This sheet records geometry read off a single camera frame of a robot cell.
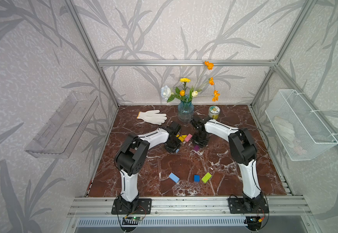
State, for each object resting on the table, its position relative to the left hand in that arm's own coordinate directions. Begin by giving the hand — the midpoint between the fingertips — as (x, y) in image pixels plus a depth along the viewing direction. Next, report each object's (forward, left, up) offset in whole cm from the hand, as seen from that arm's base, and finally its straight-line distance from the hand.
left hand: (180, 148), depth 94 cm
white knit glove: (+28, +22, -1) cm, 36 cm away
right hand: (+3, -9, -1) cm, 10 cm away
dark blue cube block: (-19, -9, +1) cm, 21 cm away
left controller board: (-38, +25, -4) cm, 46 cm away
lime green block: (-18, -15, 0) cm, 23 cm away
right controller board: (-39, -36, -3) cm, 53 cm away
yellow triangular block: (+9, -3, +1) cm, 9 cm away
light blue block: (-2, +2, +1) cm, 3 cm away
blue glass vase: (+25, -4, +10) cm, 27 cm away
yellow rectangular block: (+7, -1, 0) cm, 7 cm away
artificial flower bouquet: (+18, +8, +32) cm, 37 cm away
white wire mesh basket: (-12, -52, +33) cm, 63 cm away
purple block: (+1, -11, 0) cm, 11 cm away
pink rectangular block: (+8, -5, 0) cm, 9 cm away
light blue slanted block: (-18, +4, -1) cm, 19 cm away
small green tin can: (+26, -24, +7) cm, 36 cm away
